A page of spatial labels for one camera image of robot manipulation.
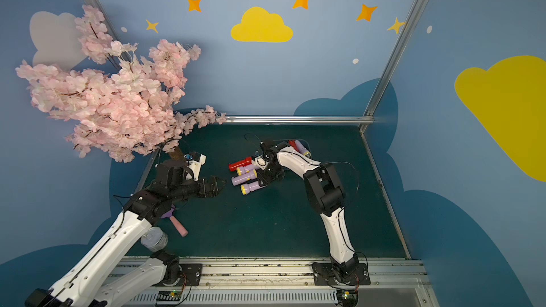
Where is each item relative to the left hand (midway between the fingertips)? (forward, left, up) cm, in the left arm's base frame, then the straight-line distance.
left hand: (218, 178), depth 75 cm
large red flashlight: (+31, -29, -16) cm, 46 cm away
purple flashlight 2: (+12, -5, -20) cm, 24 cm away
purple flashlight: (+17, -8, -19) cm, 27 cm away
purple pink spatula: (-13, +15, -20) cm, 28 cm away
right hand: (+11, -17, -19) cm, 28 cm away
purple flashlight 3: (+6, -9, -18) cm, 21 cm away
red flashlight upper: (+20, -3, -20) cm, 29 cm away
